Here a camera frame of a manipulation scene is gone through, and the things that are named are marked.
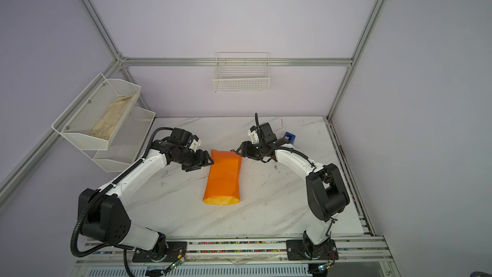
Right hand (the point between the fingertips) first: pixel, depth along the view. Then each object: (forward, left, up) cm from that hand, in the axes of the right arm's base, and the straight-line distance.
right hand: (236, 155), depth 86 cm
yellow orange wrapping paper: (-10, +7, -11) cm, 17 cm away
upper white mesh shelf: (+9, +57, +18) cm, 61 cm away
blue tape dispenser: (+17, -28, -9) cm, 34 cm away
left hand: (-6, +13, -1) cm, 14 cm away
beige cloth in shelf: (+4, +52, +17) cm, 55 cm away
